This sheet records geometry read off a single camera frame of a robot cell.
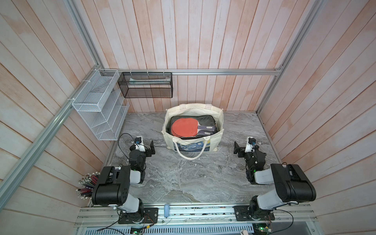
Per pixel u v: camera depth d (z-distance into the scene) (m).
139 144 0.76
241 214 0.73
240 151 0.82
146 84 1.04
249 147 0.78
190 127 0.86
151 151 0.84
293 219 0.67
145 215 0.73
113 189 0.45
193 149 0.87
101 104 0.74
